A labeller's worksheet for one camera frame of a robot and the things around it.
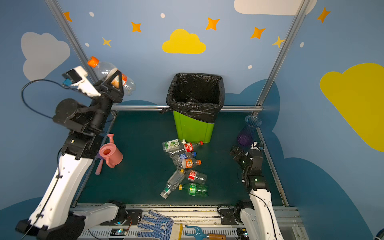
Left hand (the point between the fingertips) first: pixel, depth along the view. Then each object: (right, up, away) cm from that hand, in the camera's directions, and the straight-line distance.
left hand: (118, 73), depth 50 cm
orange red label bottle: (+24, -40, +37) cm, 59 cm away
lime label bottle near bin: (+14, -31, +48) cm, 59 cm away
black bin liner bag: (+29, +2, +51) cm, 58 cm away
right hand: (+50, -30, +30) cm, 66 cm away
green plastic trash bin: (+26, -20, +45) cm, 56 cm away
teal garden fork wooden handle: (+28, -69, +20) cm, 77 cm away
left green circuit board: (-10, -69, +20) cm, 73 cm away
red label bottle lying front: (+26, -46, +34) cm, 63 cm away
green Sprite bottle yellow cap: (+27, -52, +28) cm, 65 cm away
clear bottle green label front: (+14, -49, +31) cm, 60 cm away
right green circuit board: (+49, -70, +21) cm, 88 cm away
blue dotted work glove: (+11, -67, +20) cm, 71 cm away
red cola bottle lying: (+23, -32, +45) cm, 60 cm away
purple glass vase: (+66, -24, +57) cm, 91 cm away
